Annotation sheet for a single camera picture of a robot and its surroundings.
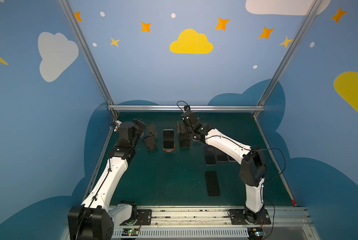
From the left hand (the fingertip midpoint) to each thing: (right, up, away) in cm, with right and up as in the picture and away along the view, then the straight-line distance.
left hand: (141, 124), depth 79 cm
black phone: (+13, -9, +19) cm, 25 cm away
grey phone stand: (0, -4, +25) cm, 25 cm away
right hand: (+24, +2, +9) cm, 26 cm away
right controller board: (+57, -53, -8) cm, 79 cm away
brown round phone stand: (+13, -17, +20) cm, 29 cm away
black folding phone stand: (+1, -11, +17) cm, 20 cm away
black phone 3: (+40, -35, +7) cm, 53 cm away
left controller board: (-4, -52, -8) cm, 53 cm away
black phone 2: (+22, -2, +1) cm, 22 cm away
